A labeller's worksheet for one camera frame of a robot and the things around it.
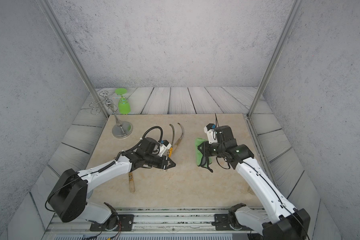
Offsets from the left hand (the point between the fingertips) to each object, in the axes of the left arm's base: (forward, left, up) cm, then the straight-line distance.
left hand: (176, 166), depth 79 cm
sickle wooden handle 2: (-6, +25, -12) cm, 28 cm away
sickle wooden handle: (+6, +2, +5) cm, 9 cm away
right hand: (+4, -12, +11) cm, 17 cm away
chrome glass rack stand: (+36, +41, -12) cm, 56 cm away
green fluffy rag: (+1, -11, +10) cm, 15 cm away
